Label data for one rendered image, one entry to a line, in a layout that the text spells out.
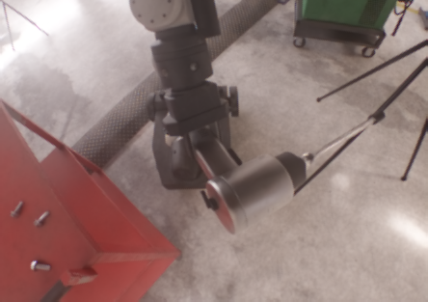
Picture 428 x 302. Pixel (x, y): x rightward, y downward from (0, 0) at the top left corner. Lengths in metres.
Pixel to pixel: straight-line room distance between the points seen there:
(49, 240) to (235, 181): 0.43
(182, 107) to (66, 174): 0.82
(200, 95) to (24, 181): 0.51
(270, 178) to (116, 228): 0.69
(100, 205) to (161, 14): 0.79
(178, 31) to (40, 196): 0.50
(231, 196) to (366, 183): 1.30
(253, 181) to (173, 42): 0.23
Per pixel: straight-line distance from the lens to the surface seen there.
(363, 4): 1.89
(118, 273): 0.91
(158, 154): 1.30
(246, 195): 0.33
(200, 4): 0.35
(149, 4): 0.32
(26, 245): 0.64
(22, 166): 0.73
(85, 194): 1.02
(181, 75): 0.34
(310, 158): 0.43
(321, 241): 1.38
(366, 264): 1.48
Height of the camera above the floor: 1.30
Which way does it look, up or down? 62 degrees down
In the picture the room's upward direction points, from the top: 14 degrees counter-clockwise
